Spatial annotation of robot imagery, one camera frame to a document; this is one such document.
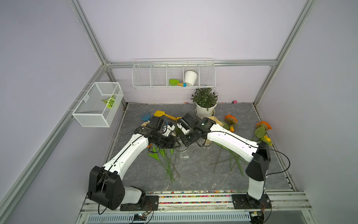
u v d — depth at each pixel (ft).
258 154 1.53
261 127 3.17
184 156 2.89
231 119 3.43
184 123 2.04
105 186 1.32
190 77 3.03
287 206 2.42
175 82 3.25
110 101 2.65
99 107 2.69
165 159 2.93
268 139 3.00
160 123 2.22
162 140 2.26
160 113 3.69
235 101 4.06
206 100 3.19
